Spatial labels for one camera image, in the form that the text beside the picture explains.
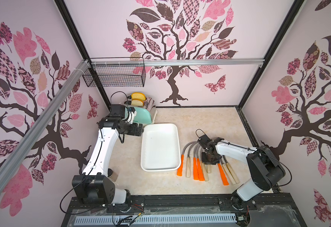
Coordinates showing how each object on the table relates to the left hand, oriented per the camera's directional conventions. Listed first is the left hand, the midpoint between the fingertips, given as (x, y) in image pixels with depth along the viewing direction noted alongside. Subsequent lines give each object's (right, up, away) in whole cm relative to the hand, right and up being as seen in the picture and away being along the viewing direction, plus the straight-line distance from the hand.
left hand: (134, 132), depth 79 cm
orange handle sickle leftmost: (+27, -24, +5) cm, 37 cm away
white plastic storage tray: (+14, -12, +15) cm, 24 cm away
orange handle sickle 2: (+39, -24, +5) cm, 46 cm away
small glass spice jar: (-11, -23, -3) cm, 26 cm away
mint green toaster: (+2, +11, +18) cm, 21 cm away
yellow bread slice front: (-2, +20, +18) cm, 27 cm away
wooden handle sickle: (+32, -20, +8) cm, 39 cm away
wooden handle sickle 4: (+57, -28, +1) cm, 64 cm away
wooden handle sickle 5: (+59, -27, +2) cm, 65 cm away
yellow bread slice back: (-2, +25, +21) cm, 32 cm away
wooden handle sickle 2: (+42, -27, +3) cm, 50 cm away
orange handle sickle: (+36, -25, +4) cm, 44 cm away
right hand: (+44, -20, +10) cm, 49 cm away
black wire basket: (-26, +46, +43) cm, 68 cm away
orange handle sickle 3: (+53, -28, +2) cm, 60 cm away
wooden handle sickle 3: (+45, -23, +6) cm, 51 cm away
